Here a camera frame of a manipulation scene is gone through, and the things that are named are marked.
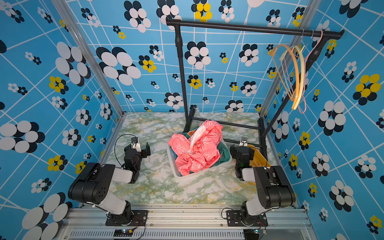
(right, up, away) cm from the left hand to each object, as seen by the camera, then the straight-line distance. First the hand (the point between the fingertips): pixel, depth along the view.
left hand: (141, 142), depth 92 cm
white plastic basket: (+23, -13, -10) cm, 28 cm away
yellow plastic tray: (+73, -11, -1) cm, 74 cm away
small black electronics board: (-1, -42, -20) cm, 47 cm away
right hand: (+65, -2, +1) cm, 65 cm away
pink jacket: (+37, -3, -13) cm, 39 cm away
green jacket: (+50, -8, -10) cm, 52 cm away
